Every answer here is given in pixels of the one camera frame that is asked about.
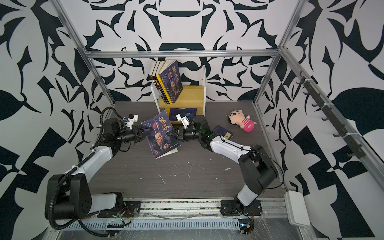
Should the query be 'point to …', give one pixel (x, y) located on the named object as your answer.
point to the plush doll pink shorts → (237, 117)
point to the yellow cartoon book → (162, 82)
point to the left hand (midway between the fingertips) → (153, 128)
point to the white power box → (296, 208)
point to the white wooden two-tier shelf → (193, 96)
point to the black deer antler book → (157, 83)
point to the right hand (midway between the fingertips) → (168, 136)
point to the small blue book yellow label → (188, 112)
